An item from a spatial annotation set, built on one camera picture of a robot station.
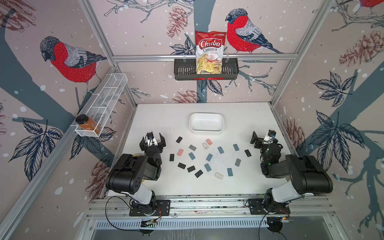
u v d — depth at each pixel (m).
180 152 0.95
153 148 0.73
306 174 0.46
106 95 0.85
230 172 0.85
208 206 0.76
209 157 0.92
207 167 0.88
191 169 0.87
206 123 1.06
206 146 0.95
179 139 1.00
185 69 0.95
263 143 0.80
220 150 0.95
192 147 0.96
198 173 0.85
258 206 0.73
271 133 0.76
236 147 0.96
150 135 0.76
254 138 0.82
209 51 0.85
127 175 0.46
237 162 0.90
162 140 0.85
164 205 0.74
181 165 0.88
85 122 0.59
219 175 0.84
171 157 0.92
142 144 0.80
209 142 0.98
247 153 0.93
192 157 0.92
